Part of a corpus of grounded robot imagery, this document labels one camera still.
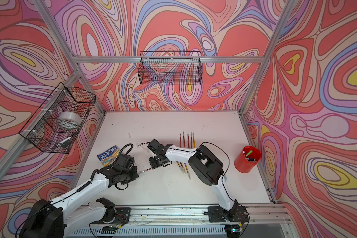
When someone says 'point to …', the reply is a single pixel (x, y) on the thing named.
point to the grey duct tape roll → (69, 119)
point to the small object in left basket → (66, 143)
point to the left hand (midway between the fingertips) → (140, 175)
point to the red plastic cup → (246, 161)
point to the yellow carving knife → (194, 141)
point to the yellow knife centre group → (180, 167)
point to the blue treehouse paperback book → (108, 157)
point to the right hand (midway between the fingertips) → (155, 168)
